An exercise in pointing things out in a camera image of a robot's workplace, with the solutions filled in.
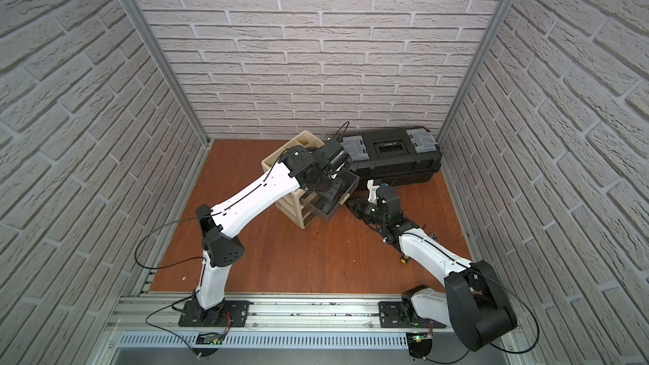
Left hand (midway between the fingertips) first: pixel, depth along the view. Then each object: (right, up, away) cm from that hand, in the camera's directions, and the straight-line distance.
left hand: (338, 187), depth 76 cm
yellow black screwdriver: (+23, -25, +7) cm, 35 cm away
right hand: (+3, -5, +7) cm, 9 cm away
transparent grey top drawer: (+4, +2, +1) cm, 4 cm away
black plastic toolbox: (+22, +10, +16) cm, 29 cm away
